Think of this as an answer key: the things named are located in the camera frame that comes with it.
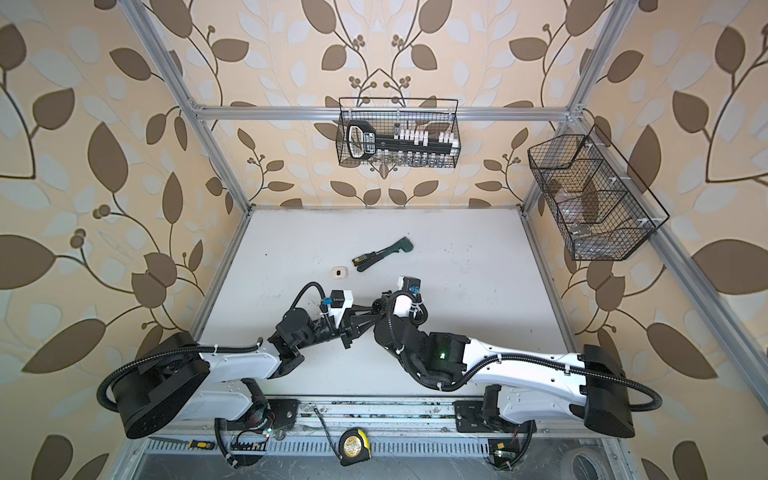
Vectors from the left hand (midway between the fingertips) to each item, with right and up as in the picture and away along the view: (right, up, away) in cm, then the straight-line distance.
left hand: (379, 314), depth 71 cm
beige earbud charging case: (-15, +6, +28) cm, 33 cm away
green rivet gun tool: (-8, +10, +33) cm, 35 cm away
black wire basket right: (+61, +25, +12) cm, 67 cm away
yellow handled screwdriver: (-45, -31, 0) cm, 55 cm away
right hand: (+1, +3, 0) cm, 3 cm away
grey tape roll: (+48, -34, -3) cm, 59 cm away
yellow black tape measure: (-6, -30, -3) cm, 30 cm away
